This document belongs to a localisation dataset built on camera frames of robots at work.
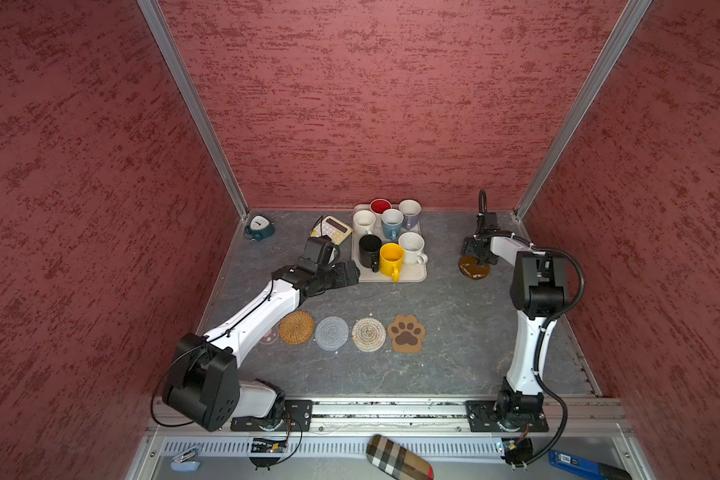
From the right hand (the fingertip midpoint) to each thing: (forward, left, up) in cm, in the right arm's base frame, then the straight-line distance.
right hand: (473, 256), depth 107 cm
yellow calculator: (+14, +53, +3) cm, 55 cm away
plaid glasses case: (-59, +34, +4) cm, 69 cm away
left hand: (-18, +46, +14) cm, 51 cm away
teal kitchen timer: (+12, +80, +5) cm, 81 cm away
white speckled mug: (+1, +23, +6) cm, 24 cm away
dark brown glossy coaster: (-6, +3, +1) cm, 7 cm away
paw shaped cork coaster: (-29, +28, 0) cm, 41 cm away
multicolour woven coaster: (-29, +40, +1) cm, 49 cm away
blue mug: (+13, +29, +7) cm, 33 cm away
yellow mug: (-8, +32, +9) cm, 34 cm away
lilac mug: (+18, +22, +7) cm, 29 cm away
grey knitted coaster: (-28, +51, +1) cm, 58 cm away
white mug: (+10, +40, +9) cm, 42 cm away
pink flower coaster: (-28, +69, +1) cm, 75 cm away
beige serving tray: (-8, +24, +1) cm, 25 cm away
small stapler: (-58, +82, +3) cm, 101 cm away
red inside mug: (+20, +34, +8) cm, 41 cm away
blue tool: (-62, -9, +3) cm, 63 cm away
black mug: (-2, +39, +10) cm, 40 cm away
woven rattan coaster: (-26, +62, +1) cm, 67 cm away
